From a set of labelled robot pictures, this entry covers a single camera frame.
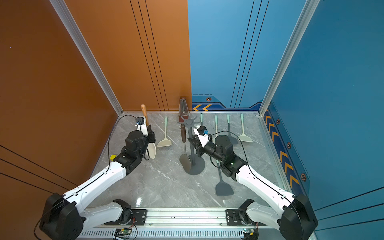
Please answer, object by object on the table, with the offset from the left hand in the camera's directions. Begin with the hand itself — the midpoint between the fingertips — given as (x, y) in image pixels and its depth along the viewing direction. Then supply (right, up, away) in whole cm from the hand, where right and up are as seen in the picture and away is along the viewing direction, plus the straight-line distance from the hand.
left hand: (149, 124), depth 79 cm
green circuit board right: (+51, -52, -7) cm, 73 cm away
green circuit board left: (-10, -51, -8) cm, 53 cm away
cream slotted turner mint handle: (+4, -12, +23) cm, 26 cm away
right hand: (+23, -6, -8) cm, 25 cm away
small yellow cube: (-28, -20, +14) cm, 37 cm away
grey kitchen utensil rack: (+26, -24, +12) cm, 37 cm away
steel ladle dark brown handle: (+18, -20, +6) cm, 28 cm away
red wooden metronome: (+16, +9, +29) cm, 34 cm away
